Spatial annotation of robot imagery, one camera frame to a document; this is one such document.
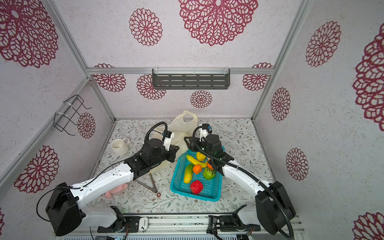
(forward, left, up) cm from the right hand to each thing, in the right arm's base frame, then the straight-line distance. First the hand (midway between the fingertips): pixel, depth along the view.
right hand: (186, 136), depth 77 cm
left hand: (-5, +4, -5) cm, 8 cm away
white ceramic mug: (+6, +45, -20) cm, 50 cm away
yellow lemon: (+1, -8, -21) cm, 23 cm away
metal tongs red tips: (-20, +18, -23) cm, 35 cm away
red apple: (-19, -5, -20) cm, 28 cm away
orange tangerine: (-8, -6, -22) cm, 24 cm away
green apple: (-11, -13, -20) cm, 26 cm away
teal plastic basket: (-11, -5, -26) cm, 29 cm away
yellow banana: (-2, -5, -23) cm, 24 cm away
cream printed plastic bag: (+17, +3, -11) cm, 20 cm away
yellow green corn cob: (-10, -1, -22) cm, 24 cm away
